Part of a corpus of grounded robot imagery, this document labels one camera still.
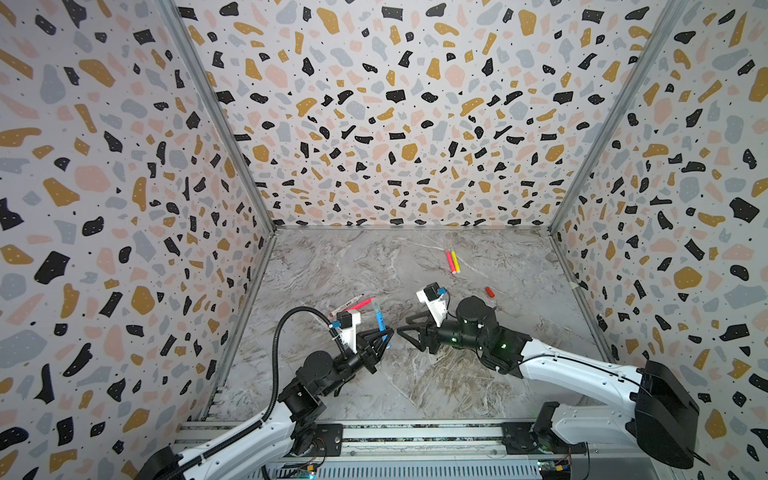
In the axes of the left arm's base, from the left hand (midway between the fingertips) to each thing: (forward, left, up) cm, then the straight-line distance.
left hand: (392, 330), depth 70 cm
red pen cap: (+24, -34, -22) cm, 47 cm away
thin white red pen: (+18, +16, -21) cm, 32 cm away
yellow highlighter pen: (+37, -23, -22) cm, 49 cm away
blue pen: (+13, +4, -22) cm, 26 cm away
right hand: (+1, -2, +1) cm, 2 cm away
